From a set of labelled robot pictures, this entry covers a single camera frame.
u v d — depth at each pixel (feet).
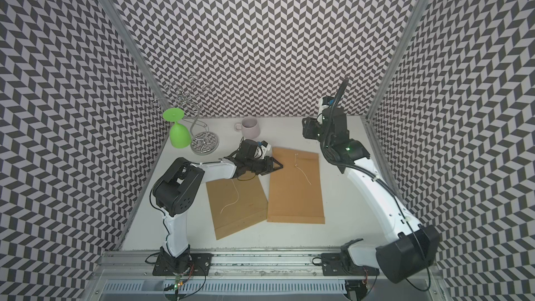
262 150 2.66
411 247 1.23
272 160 2.84
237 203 2.84
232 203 2.82
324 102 2.03
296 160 3.16
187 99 2.76
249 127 3.58
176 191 1.69
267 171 2.71
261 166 2.77
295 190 3.10
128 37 2.86
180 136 2.72
